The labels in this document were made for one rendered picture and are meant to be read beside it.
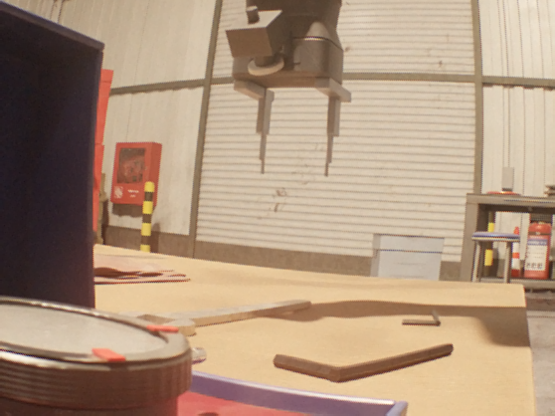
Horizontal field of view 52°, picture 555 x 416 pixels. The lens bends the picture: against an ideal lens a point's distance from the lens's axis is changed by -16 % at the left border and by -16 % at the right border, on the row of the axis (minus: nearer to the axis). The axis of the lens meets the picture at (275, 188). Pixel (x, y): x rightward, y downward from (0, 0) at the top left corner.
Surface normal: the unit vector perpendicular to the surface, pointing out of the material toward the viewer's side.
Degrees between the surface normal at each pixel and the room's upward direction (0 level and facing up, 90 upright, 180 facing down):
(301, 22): 87
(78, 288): 90
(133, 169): 90
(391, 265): 90
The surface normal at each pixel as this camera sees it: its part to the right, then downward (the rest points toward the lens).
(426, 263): 0.03, -0.06
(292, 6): -0.42, 0.06
